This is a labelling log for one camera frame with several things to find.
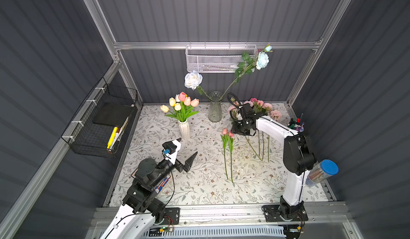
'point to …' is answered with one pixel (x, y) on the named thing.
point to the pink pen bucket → (297, 124)
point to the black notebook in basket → (112, 114)
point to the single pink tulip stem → (225, 140)
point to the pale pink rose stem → (275, 115)
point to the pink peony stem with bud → (234, 108)
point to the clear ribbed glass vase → (215, 113)
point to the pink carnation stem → (250, 102)
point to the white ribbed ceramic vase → (184, 130)
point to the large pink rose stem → (261, 103)
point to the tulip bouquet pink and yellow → (183, 106)
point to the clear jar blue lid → (321, 172)
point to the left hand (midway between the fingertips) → (188, 147)
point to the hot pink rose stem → (254, 101)
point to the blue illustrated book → (158, 189)
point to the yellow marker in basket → (109, 144)
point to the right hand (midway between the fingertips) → (235, 130)
